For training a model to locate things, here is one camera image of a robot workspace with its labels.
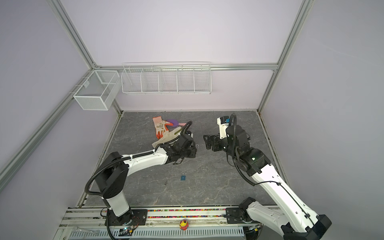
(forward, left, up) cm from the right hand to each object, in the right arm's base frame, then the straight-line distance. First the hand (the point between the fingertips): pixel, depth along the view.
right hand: (211, 136), depth 69 cm
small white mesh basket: (+43, +76, -5) cm, 87 cm away
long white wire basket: (+47, +28, +1) cm, 55 cm away
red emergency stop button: (-32, +13, -24) cm, 42 cm away
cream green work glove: (+20, +28, -27) cm, 44 cm away
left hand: (+3, +8, -20) cm, 22 cm away
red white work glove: (+28, +35, -27) cm, 52 cm away
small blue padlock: (-9, +15, -29) cm, 34 cm away
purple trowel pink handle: (+33, +24, -28) cm, 50 cm away
